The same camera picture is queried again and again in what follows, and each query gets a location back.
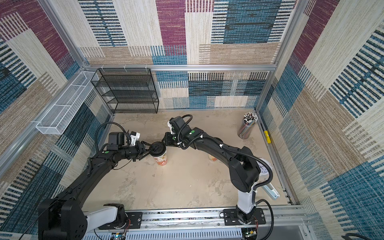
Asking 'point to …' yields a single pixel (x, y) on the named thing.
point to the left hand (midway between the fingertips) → (154, 151)
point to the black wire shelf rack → (128, 90)
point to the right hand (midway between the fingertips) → (166, 143)
